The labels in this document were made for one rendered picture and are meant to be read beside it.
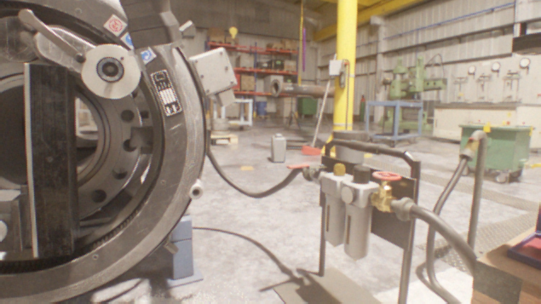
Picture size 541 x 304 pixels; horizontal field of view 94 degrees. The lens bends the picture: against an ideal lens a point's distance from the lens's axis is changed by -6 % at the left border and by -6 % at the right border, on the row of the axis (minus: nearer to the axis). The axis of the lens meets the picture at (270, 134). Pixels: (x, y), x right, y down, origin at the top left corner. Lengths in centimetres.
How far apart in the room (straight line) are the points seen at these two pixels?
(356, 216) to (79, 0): 85
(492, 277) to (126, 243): 69
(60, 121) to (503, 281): 77
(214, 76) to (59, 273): 56
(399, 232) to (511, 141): 252
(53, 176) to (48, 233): 12
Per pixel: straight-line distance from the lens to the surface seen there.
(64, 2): 70
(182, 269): 119
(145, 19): 48
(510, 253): 53
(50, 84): 66
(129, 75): 65
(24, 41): 72
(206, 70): 72
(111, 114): 79
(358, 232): 86
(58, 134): 66
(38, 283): 78
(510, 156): 328
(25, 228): 68
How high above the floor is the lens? 68
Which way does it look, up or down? 6 degrees down
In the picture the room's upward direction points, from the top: 1 degrees clockwise
